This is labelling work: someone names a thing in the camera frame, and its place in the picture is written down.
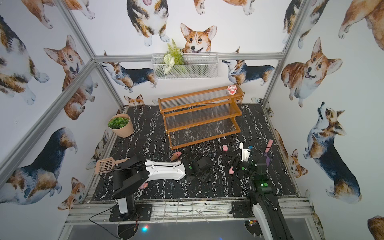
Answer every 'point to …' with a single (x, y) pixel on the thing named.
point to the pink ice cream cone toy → (175, 155)
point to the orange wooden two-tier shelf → (200, 116)
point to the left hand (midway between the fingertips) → (208, 169)
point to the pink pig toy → (231, 172)
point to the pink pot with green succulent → (120, 124)
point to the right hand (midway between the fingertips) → (225, 155)
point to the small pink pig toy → (225, 148)
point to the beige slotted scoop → (107, 164)
